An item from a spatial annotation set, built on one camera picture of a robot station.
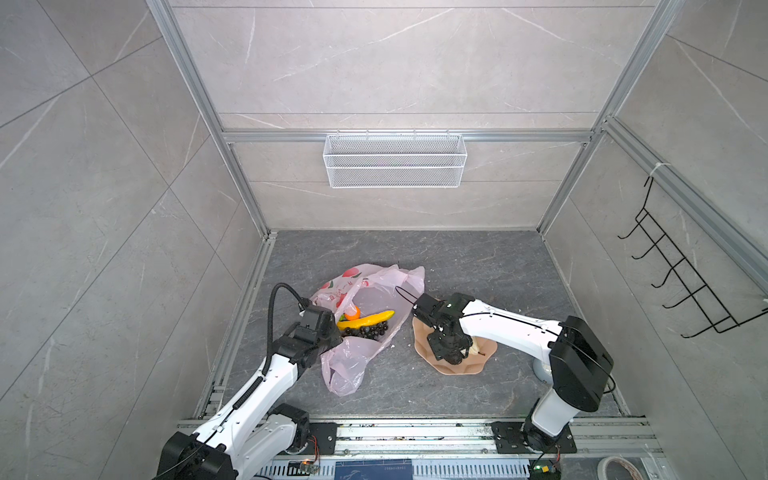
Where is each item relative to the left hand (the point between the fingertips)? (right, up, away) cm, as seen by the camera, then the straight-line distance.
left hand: (333, 325), depth 85 cm
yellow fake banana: (+10, 0, +8) cm, 13 cm away
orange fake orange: (+5, 0, +9) cm, 10 cm away
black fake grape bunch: (+10, -3, +3) cm, 11 cm away
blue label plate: (+16, -30, -15) cm, 38 cm away
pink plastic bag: (+11, +8, +17) cm, 22 cm away
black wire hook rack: (+83, +7, -26) cm, 87 cm away
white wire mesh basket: (+18, +53, +16) cm, 58 cm away
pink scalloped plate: (+39, -11, -2) cm, 40 cm away
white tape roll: (+66, -30, -16) cm, 74 cm away
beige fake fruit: (+41, -7, -1) cm, 41 cm away
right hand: (+33, -6, 0) cm, 33 cm away
